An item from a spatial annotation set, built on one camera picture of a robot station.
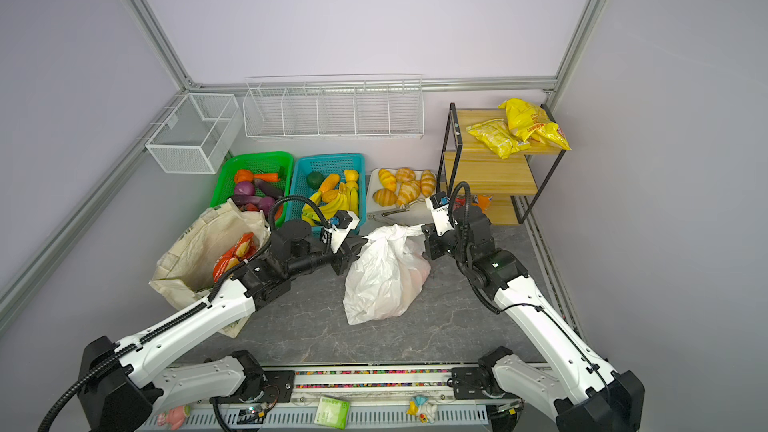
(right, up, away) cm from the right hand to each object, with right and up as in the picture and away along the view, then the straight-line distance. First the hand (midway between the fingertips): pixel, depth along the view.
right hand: (427, 228), depth 75 cm
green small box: (-23, -43, -6) cm, 49 cm away
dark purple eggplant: (-57, +12, +40) cm, 71 cm away
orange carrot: (-59, +17, +42) cm, 74 cm away
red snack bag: (-53, -8, +9) cm, 54 cm away
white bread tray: (-16, +14, +42) cm, 47 cm away
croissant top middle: (-4, +17, +41) cm, 45 cm away
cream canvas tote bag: (-61, -11, -1) cm, 62 cm away
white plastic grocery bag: (-10, -10, -6) cm, 15 cm away
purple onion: (-64, +12, +36) cm, 75 cm away
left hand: (-16, -3, -3) cm, 16 cm away
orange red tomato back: (-66, +17, +37) cm, 78 cm away
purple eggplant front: (-55, +6, +30) cm, 63 cm away
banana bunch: (-26, +8, +31) cm, 41 cm away
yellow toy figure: (-2, -41, -7) cm, 41 cm away
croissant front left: (-12, +8, +33) cm, 36 cm away
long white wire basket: (-27, +39, +24) cm, 53 cm away
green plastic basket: (-52, +22, +39) cm, 69 cm away
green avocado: (-39, +15, +38) cm, 57 cm away
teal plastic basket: (-35, +21, +40) cm, 58 cm away
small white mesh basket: (-77, +30, +28) cm, 87 cm away
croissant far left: (-11, +16, +41) cm, 45 cm away
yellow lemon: (-26, +17, +41) cm, 51 cm away
